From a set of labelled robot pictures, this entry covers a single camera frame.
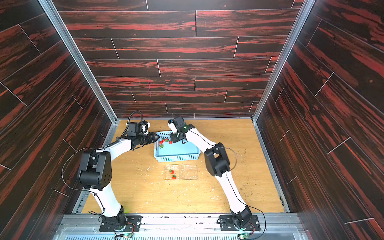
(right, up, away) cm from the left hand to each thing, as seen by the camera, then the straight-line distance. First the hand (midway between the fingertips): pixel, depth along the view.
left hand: (158, 137), depth 98 cm
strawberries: (+1, -6, +4) cm, 8 cm away
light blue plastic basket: (+5, -10, +2) cm, 11 cm away
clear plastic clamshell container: (+14, -21, -7) cm, 26 cm away
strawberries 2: (+11, -24, -9) cm, 28 cm away
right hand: (+12, +1, +5) cm, 13 cm away
